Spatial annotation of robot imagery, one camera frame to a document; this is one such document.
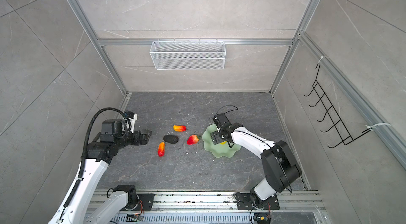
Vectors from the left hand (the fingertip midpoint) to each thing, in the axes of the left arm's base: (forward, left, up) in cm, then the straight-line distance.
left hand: (143, 130), depth 76 cm
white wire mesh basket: (+49, -21, +9) cm, 54 cm away
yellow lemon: (-5, -40, -6) cm, 40 cm away
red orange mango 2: (-2, -5, -17) cm, 18 cm away
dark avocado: (+3, -10, -16) cm, 19 cm away
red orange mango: (+11, -14, -19) cm, 26 cm away
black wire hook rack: (-8, -86, +10) cm, 87 cm away
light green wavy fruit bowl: (-4, -38, -19) cm, 43 cm away
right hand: (+4, -41, -15) cm, 44 cm away
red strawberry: (+3, -23, -17) cm, 29 cm away
